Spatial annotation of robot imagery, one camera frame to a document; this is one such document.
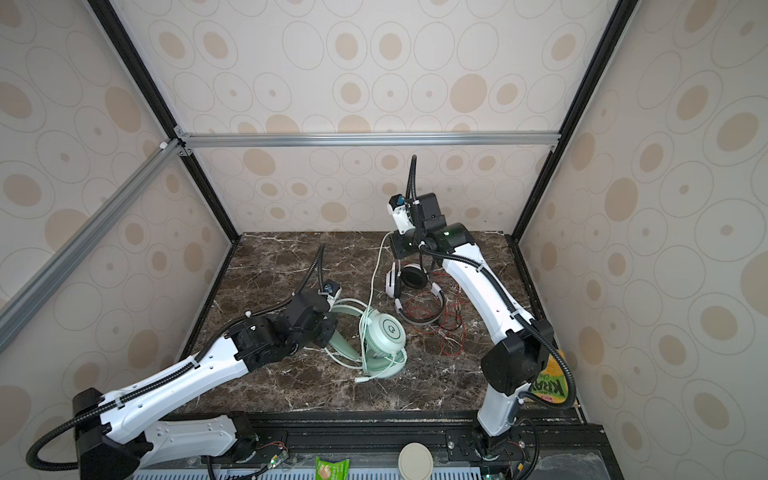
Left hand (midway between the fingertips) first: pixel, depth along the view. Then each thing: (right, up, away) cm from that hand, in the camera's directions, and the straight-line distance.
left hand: (339, 315), depth 74 cm
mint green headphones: (+7, -3, -9) cm, 12 cm away
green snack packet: (-2, -35, -6) cm, 35 cm away
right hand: (+14, +20, +6) cm, 25 cm away
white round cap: (+18, -31, -8) cm, 37 cm away
